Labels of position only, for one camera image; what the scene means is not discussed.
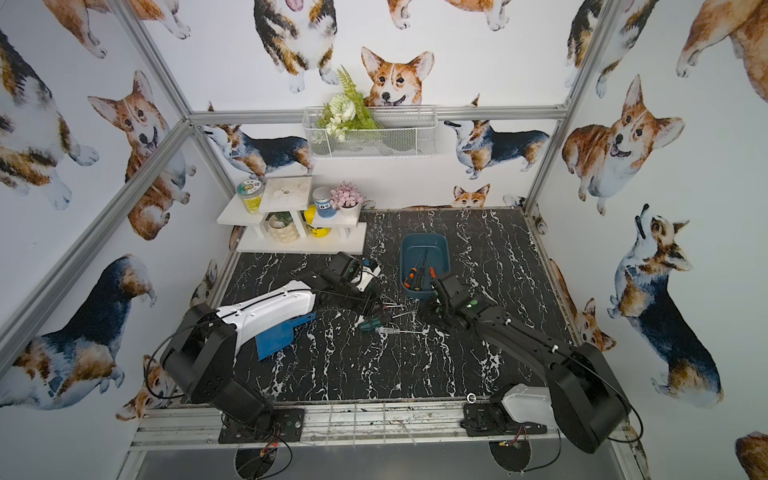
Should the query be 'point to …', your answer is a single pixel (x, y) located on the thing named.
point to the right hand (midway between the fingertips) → (426, 305)
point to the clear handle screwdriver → (393, 331)
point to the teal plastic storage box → (423, 257)
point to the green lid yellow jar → (251, 191)
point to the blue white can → (322, 198)
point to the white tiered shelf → (288, 196)
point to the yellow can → (310, 212)
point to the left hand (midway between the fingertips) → (374, 295)
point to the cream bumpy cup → (282, 229)
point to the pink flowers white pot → (348, 199)
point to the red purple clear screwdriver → (392, 306)
